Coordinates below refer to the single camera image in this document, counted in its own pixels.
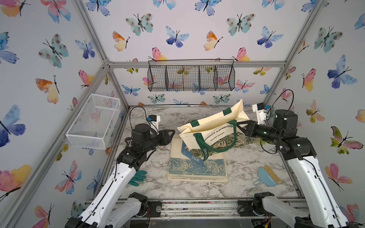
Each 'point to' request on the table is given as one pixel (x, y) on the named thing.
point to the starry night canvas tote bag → (185, 165)
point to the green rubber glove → (139, 176)
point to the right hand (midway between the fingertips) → (239, 123)
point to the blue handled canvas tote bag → (184, 166)
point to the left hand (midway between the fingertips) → (173, 131)
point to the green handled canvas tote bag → (216, 133)
